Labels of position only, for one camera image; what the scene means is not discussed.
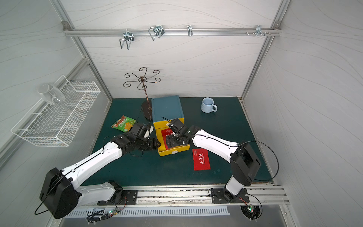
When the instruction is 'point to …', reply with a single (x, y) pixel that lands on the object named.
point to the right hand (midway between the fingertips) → (172, 140)
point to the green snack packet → (124, 124)
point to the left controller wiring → (100, 216)
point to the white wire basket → (58, 124)
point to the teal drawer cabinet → (165, 109)
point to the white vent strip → (141, 211)
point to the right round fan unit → (253, 212)
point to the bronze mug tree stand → (146, 106)
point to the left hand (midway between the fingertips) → (158, 145)
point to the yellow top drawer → (165, 124)
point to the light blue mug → (208, 106)
